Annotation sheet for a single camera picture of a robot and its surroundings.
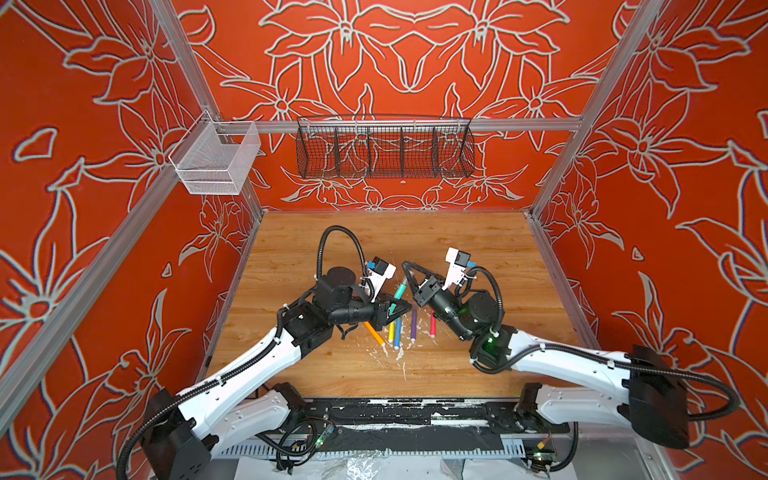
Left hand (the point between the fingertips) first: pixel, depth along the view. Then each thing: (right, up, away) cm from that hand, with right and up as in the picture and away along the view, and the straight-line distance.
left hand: (406, 300), depth 67 cm
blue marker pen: (-1, -14, +21) cm, 25 cm away
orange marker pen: (-8, -14, +20) cm, 26 cm away
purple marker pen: (+4, -12, +22) cm, 26 cm away
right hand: (-3, +7, -3) cm, 8 cm away
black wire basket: (-4, +45, +31) cm, 55 cm away
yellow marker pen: (-3, -14, +21) cm, 25 cm away
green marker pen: (-1, +3, -2) cm, 4 cm away
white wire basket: (-60, +40, +28) cm, 77 cm away
